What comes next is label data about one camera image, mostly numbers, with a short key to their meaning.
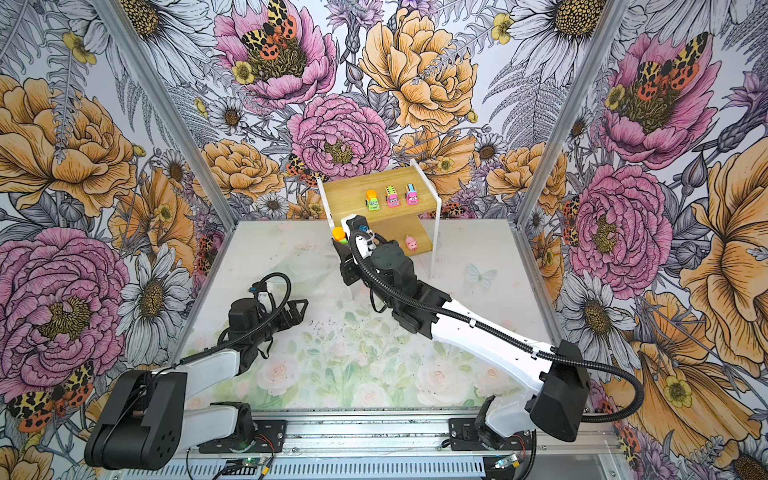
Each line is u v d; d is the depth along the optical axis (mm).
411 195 795
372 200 778
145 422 420
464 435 736
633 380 389
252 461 713
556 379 399
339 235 650
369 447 734
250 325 715
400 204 795
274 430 754
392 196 792
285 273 758
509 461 714
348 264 584
